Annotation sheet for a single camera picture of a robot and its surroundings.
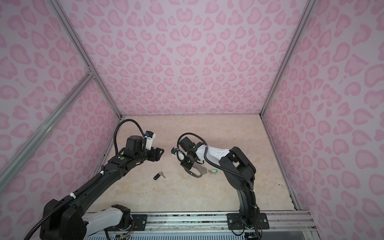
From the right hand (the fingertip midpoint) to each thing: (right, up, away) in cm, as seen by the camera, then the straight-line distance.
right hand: (185, 162), depth 92 cm
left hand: (-14, +11, -9) cm, 20 cm away
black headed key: (-16, -7, -2) cm, 18 cm away
